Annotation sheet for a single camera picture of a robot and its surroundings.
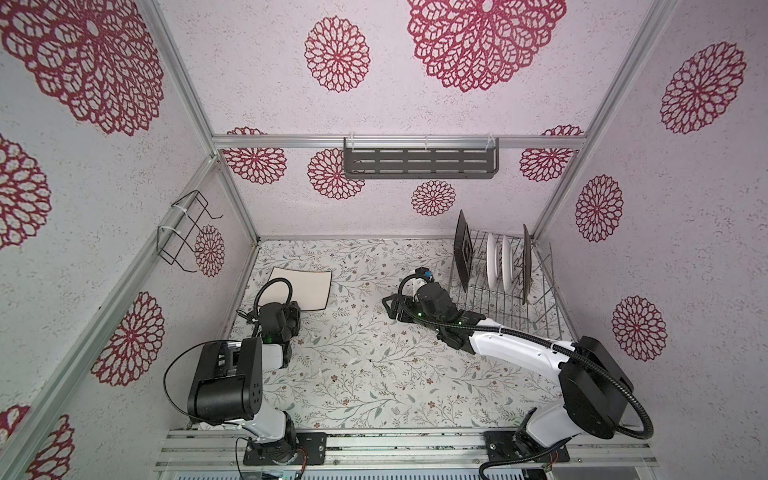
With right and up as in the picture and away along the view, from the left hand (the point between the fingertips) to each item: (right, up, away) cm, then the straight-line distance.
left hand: (298, 303), depth 95 cm
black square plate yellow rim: (+74, +12, +3) cm, 75 cm away
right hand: (+29, +3, -13) cm, 32 cm away
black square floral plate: (+52, +17, -3) cm, 55 cm away
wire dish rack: (+71, +7, +4) cm, 71 cm away
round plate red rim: (+67, +13, 0) cm, 68 cm away
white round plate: (+62, +13, 0) cm, 63 cm away
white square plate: (+3, +4, +5) cm, 7 cm away
